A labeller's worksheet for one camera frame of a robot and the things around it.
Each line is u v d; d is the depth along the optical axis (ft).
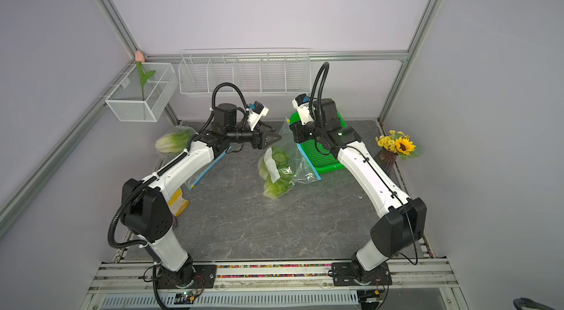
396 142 2.59
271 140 2.40
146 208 1.48
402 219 1.35
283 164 2.79
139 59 2.93
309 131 2.15
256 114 2.28
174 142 3.35
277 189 2.64
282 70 3.53
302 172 2.55
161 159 3.66
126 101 2.59
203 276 2.42
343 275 2.45
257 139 2.32
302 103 2.15
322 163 2.53
